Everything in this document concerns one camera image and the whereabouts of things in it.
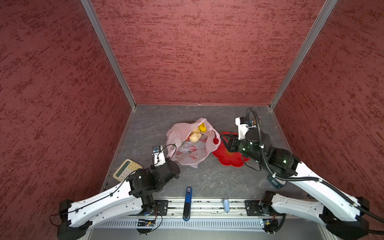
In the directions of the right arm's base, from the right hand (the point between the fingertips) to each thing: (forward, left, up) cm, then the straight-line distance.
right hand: (221, 140), depth 65 cm
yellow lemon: (+23, +7, -22) cm, 33 cm away
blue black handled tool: (-25, +17, -25) cm, 39 cm away
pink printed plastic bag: (+10, +19, -30) cm, 36 cm away
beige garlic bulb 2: (+24, +11, -25) cm, 37 cm away
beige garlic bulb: (+18, +13, -26) cm, 34 cm away
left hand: (-4, +26, -14) cm, 30 cm away
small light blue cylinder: (-22, -3, -28) cm, 35 cm away
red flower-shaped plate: (+7, -6, -31) cm, 32 cm away
